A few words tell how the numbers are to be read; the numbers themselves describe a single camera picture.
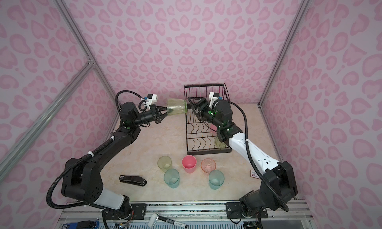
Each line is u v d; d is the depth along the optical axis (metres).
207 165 0.88
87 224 0.66
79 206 0.47
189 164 0.87
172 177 0.83
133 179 0.83
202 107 0.64
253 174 0.84
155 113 0.69
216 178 0.82
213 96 0.69
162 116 0.70
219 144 0.93
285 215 0.72
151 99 0.72
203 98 0.64
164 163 0.87
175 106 0.66
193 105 0.64
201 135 1.00
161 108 0.72
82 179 0.43
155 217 0.69
